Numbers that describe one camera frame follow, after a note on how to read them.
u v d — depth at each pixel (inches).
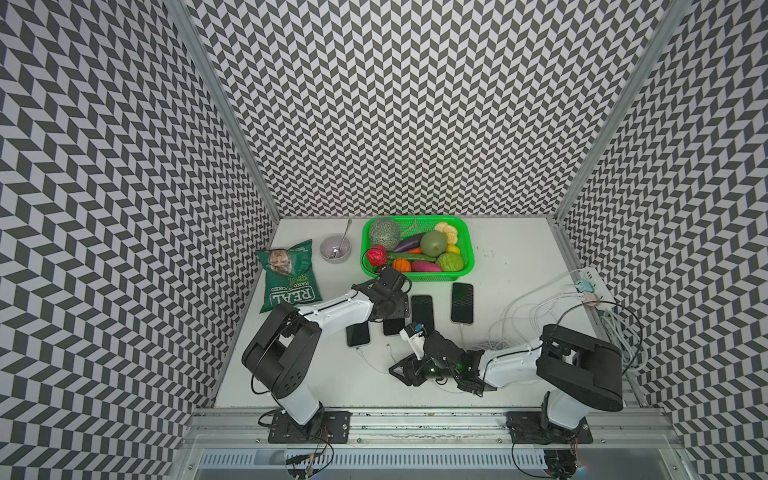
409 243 41.1
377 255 37.2
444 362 25.2
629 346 34.2
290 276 38.2
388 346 34.1
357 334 35.0
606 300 36.9
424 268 37.9
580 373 18.4
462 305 40.0
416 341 29.8
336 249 41.6
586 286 38.6
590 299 37.5
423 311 36.6
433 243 39.4
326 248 41.0
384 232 38.9
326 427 28.4
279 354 17.7
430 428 29.6
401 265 37.9
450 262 37.2
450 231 41.8
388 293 27.7
